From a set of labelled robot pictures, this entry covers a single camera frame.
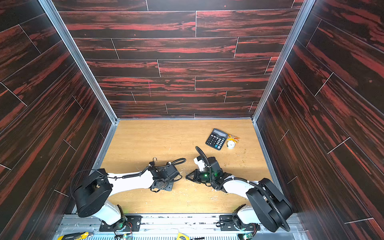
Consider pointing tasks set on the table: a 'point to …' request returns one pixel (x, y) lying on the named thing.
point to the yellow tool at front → (182, 236)
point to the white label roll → (231, 144)
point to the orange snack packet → (232, 137)
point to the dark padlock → (152, 162)
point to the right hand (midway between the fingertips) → (188, 175)
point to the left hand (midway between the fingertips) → (170, 185)
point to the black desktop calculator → (216, 139)
